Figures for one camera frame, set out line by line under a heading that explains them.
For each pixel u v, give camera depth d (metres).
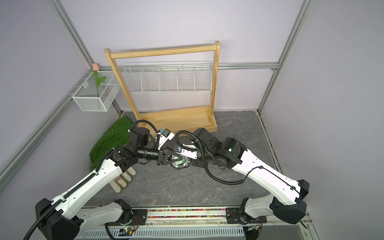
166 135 0.61
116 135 1.04
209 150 0.44
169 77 1.04
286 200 0.38
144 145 0.58
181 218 0.74
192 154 0.54
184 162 0.65
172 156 0.64
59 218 0.37
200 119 1.18
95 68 0.90
